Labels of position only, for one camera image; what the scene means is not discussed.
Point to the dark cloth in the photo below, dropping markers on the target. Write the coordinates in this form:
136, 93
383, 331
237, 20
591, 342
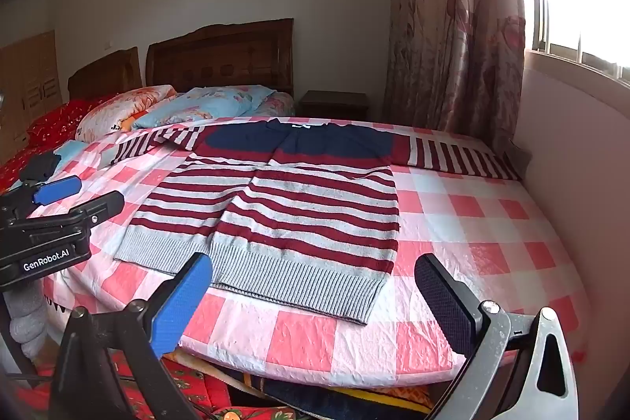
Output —
39, 166

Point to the pink white checkered bed sheet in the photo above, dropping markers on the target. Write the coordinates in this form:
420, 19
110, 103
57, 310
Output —
467, 228

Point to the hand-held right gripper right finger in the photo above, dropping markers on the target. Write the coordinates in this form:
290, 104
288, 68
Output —
443, 302

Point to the dark wooden nightstand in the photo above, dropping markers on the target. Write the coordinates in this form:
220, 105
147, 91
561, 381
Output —
334, 105

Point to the person's left hand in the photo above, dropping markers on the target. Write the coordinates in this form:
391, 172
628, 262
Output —
24, 309

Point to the small wooden headboard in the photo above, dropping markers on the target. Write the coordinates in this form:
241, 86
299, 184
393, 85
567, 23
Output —
103, 75

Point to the light blue floral pillow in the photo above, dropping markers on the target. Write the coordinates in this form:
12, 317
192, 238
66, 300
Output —
206, 105

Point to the orange floral pillow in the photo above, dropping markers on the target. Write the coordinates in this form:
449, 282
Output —
118, 110

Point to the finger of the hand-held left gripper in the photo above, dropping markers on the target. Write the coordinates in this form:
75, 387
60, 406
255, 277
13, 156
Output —
103, 206
59, 189

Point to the brown floral curtain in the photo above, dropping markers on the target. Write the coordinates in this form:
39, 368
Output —
443, 31

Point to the red grey striped sweater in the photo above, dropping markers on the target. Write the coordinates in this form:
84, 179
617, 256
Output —
305, 213

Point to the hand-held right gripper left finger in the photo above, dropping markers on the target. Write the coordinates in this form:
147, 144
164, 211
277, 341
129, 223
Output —
182, 302

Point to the large wooden headboard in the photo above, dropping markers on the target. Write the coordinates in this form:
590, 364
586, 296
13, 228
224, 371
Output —
221, 56

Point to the red patterned blanket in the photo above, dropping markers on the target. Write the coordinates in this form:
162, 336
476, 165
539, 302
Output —
54, 120

